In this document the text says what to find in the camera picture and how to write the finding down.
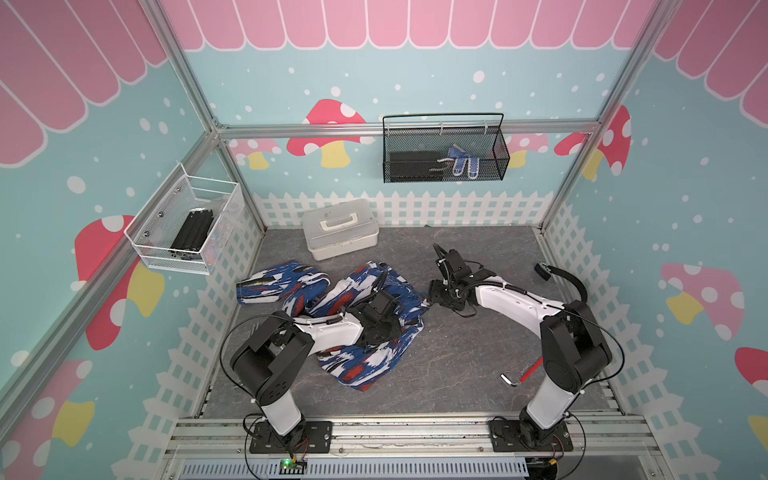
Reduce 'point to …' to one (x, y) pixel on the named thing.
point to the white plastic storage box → (340, 229)
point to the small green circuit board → (289, 467)
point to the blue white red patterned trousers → (306, 291)
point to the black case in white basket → (194, 230)
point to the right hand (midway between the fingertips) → (432, 296)
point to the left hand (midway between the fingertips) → (395, 337)
